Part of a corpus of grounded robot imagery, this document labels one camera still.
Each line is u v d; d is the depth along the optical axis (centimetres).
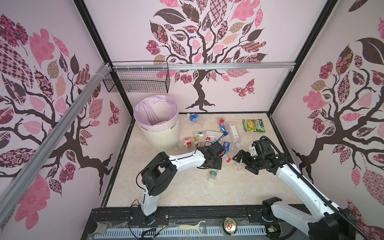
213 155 70
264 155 60
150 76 95
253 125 110
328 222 37
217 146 70
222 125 107
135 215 73
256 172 72
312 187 45
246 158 70
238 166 86
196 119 110
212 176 85
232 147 95
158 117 101
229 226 62
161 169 53
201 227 71
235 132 102
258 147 63
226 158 92
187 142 97
